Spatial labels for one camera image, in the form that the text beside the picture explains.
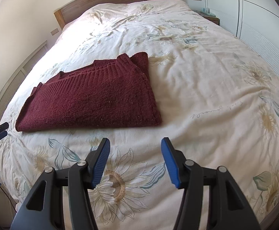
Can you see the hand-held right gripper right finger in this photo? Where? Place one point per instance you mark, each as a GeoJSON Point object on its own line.
{"type": "Point", "coordinates": [170, 163]}

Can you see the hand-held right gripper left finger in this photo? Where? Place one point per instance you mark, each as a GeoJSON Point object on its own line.
{"type": "Point", "coordinates": [101, 163]}

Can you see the dark red knitted sweater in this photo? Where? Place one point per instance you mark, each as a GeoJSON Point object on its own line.
{"type": "Point", "coordinates": [91, 100]}

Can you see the floral cream duvet bed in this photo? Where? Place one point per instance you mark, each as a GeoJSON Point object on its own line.
{"type": "Point", "coordinates": [189, 88]}

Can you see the wooden nightstand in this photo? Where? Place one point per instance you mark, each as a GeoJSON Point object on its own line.
{"type": "Point", "coordinates": [212, 19]}

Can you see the small glass item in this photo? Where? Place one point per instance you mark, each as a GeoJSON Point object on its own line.
{"type": "Point", "coordinates": [206, 10]}

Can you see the white wardrobe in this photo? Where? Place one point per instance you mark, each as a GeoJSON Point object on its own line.
{"type": "Point", "coordinates": [256, 12]}

